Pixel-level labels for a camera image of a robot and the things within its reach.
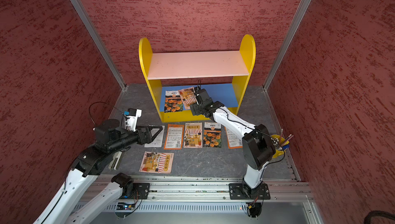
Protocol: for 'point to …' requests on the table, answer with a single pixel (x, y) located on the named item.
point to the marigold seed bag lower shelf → (173, 101)
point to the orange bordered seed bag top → (174, 137)
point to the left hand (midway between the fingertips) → (156, 132)
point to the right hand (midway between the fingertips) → (200, 107)
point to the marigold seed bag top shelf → (212, 134)
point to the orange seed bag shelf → (234, 141)
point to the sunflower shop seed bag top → (193, 136)
